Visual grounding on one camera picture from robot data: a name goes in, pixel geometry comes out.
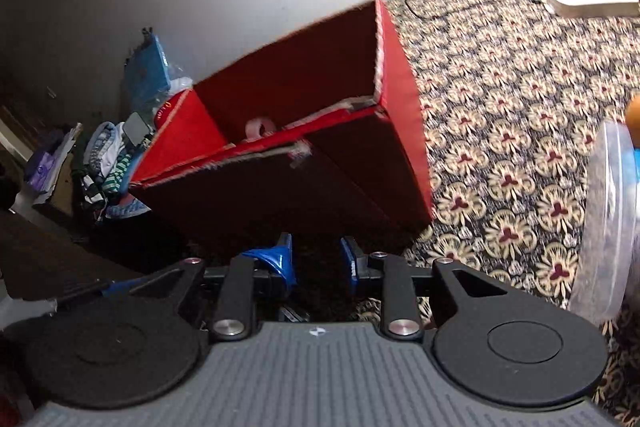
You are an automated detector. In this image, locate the blue plastic bag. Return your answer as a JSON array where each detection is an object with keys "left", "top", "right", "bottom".
[{"left": 124, "top": 27, "right": 193, "bottom": 122}]

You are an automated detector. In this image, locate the floral patterned mattress cover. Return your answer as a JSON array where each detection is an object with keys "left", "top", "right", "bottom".
[{"left": 349, "top": 0, "right": 640, "bottom": 427}]

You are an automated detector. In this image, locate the clear tape roll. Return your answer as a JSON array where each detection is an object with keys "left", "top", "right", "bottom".
[{"left": 245, "top": 117, "right": 277, "bottom": 141}]

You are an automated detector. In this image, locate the clear plastic bag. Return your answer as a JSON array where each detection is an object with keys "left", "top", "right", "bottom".
[{"left": 570, "top": 120, "right": 639, "bottom": 325}]

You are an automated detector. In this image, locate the red cardboard box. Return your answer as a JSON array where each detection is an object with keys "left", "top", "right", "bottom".
[{"left": 129, "top": 0, "right": 432, "bottom": 249}]

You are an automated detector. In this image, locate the pile of folded clothes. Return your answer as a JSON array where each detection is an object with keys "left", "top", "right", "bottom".
[{"left": 72, "top": 112, "right": 153, "bottom": 221}]

